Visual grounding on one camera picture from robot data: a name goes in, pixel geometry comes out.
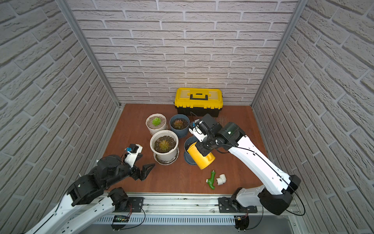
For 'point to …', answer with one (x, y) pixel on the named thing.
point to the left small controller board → (120, 218)
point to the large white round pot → (173, 142)
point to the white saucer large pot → (166, 162)
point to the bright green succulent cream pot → (157, 121)
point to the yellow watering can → (202, 161)
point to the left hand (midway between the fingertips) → (148, 156)
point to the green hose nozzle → (210, 181)
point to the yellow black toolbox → (195, 102)
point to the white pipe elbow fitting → (221, 180)
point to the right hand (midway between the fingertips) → (203, 145)
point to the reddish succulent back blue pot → (179, 123)
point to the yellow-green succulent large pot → (164, 145)
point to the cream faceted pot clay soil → (154, 129)
